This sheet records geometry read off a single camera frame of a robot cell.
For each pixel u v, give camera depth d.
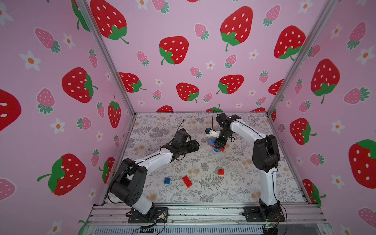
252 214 0.73
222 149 0.93
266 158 0.56
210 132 0.88
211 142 0.95
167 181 0.85
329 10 0.69
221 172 0.88
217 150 0.96
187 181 0.84
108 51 0.86
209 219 0.73
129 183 0.44
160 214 0.72
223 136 0.83
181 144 0.70
